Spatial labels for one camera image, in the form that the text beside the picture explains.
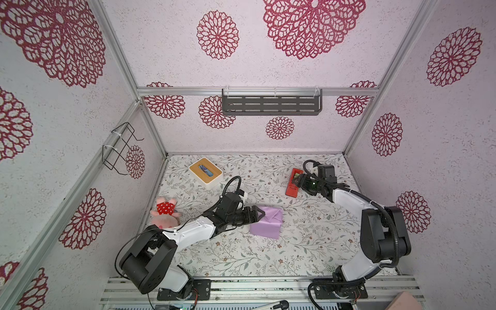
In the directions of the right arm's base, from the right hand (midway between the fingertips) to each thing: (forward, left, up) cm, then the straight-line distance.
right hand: (295, 179), depth 93 cm
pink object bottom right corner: (-47, -36, -12) cm, 60 cm away
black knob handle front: (-50, +9, -10) cm, 51 cm away
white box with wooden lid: (+7, +46, -5) cm, 47 cm away
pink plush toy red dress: (-19, +61, -5) cm, 64 cm away
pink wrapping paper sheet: (-24, +14, 0) cm, 28 cm away
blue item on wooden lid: (+11, +47, -7) cm, 49 cm away
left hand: (-19, +18, -3) cm, 26 cm away
